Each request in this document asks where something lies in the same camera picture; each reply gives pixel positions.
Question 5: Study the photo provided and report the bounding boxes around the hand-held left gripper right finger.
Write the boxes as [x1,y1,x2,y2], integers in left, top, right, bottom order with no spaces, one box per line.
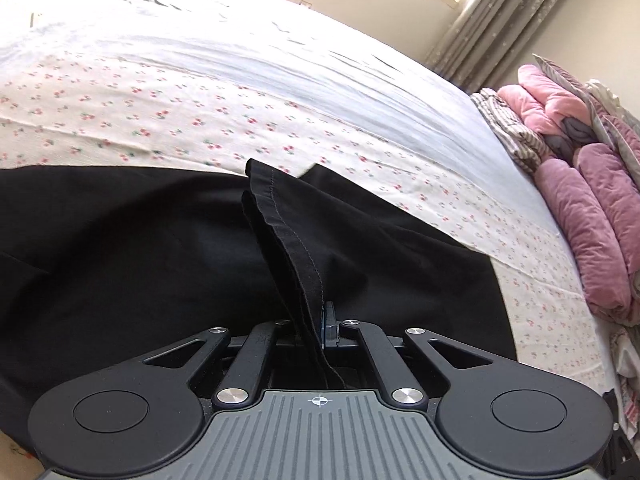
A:
[319,301,494,407]

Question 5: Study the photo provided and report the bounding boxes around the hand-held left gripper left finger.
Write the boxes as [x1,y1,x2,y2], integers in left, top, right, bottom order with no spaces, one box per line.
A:
[141,318,302,409]

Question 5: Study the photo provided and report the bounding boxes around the black pants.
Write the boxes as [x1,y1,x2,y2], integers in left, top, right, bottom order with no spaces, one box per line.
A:
[0,158,519,456]

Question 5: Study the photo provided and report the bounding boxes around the bed with floral sheet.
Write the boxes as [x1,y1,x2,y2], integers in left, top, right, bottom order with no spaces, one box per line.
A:
[0,0,626,466]

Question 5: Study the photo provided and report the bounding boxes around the striped folded blanket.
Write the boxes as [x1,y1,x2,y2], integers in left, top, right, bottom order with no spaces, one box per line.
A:
[470,87,552,176]

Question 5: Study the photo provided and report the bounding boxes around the mauve folded quilt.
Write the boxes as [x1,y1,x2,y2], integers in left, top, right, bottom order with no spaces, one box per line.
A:
[532,54,640,327]

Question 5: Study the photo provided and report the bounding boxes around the white crumpled cloth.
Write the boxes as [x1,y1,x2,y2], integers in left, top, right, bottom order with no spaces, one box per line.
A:
[607,325,640,398]

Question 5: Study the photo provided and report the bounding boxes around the light pink folded quilt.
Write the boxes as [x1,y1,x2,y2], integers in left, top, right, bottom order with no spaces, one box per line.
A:
[496,64,603,148]

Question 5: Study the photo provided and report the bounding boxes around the grey patterned curtain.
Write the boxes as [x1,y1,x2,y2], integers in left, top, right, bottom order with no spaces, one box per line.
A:
[425,0,603,96]

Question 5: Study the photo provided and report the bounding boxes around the cream cloth on quilts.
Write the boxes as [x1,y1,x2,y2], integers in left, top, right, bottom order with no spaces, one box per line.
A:
[584,78,628,113]

